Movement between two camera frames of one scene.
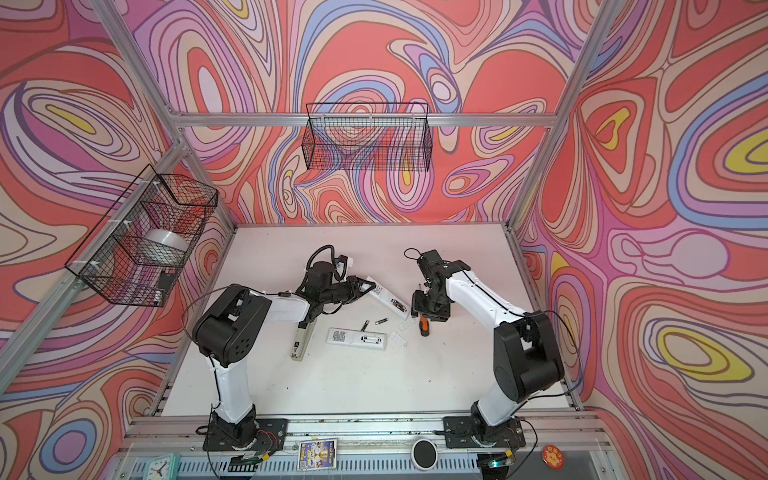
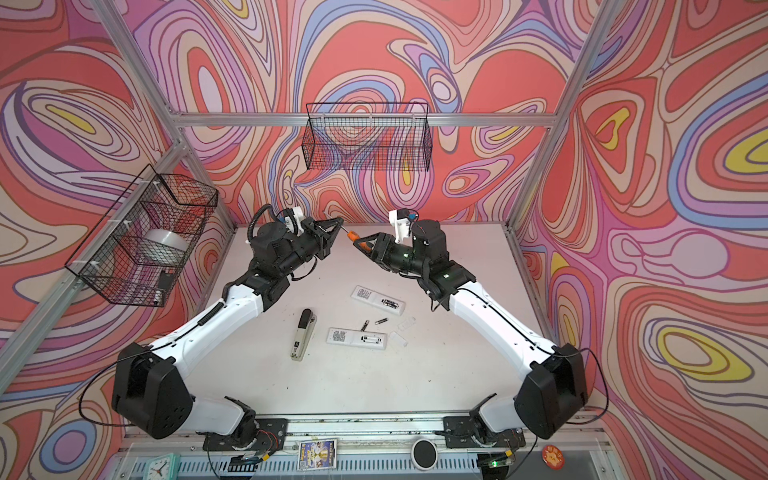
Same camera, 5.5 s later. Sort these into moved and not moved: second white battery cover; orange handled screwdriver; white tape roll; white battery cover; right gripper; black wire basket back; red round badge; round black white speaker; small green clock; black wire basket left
Moved: orange handled screwdriver; right gripper
Not moved: black wire basket left; small green clock; white tape roll; second white battery cover; round black white speaker; black wire basket back; red round badge; white battery cover
